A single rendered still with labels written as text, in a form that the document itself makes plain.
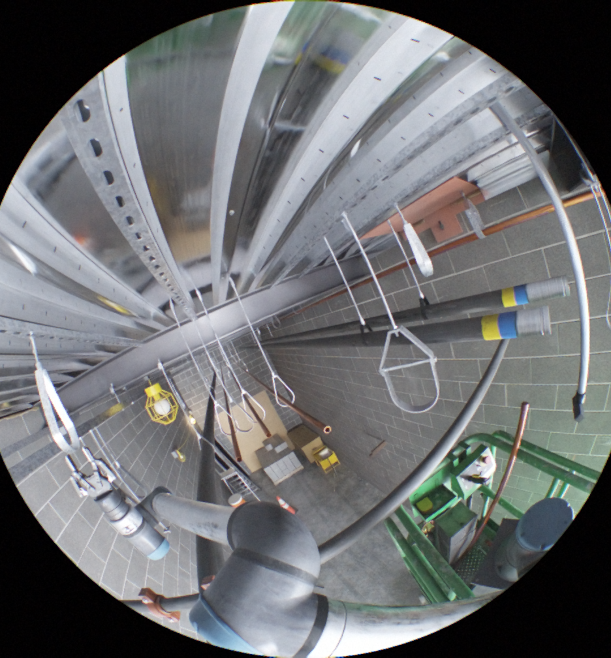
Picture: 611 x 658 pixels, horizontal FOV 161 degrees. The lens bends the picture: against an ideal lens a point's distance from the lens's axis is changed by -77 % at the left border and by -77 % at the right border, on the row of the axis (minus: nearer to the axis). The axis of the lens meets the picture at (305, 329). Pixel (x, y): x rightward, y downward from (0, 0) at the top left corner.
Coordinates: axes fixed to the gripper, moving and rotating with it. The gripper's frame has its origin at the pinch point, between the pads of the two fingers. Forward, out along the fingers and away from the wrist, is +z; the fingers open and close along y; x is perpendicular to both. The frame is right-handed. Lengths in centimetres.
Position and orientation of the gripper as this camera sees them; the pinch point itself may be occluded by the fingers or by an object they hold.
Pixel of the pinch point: (78, 456)
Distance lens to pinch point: 65.3
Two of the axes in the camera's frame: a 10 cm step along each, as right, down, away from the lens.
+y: -6.3, 3.4, -7.0
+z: -4.1, -9.1, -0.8
